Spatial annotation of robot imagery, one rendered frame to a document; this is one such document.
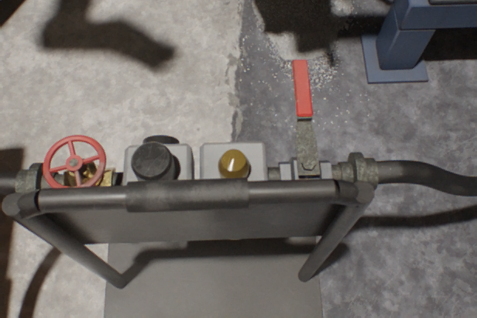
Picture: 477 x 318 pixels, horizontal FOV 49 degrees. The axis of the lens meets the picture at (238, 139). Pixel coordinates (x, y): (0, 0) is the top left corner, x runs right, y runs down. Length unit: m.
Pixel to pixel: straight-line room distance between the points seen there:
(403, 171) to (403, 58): 0.59
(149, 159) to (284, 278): 0.54
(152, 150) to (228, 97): 0.62
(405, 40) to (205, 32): 0.47
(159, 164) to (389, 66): 0.78
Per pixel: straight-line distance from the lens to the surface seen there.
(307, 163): 0.63
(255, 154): 0.65
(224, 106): 1.19
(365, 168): 0.66
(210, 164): 0.64
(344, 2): 1.38
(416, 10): 1.10
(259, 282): 1.07
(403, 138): 1.22
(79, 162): 0.63
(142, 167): 0.60
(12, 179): 0.71
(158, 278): 1.08
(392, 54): 1.22
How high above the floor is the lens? 1.06
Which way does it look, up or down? 66 degrees down
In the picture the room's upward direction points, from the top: straight up
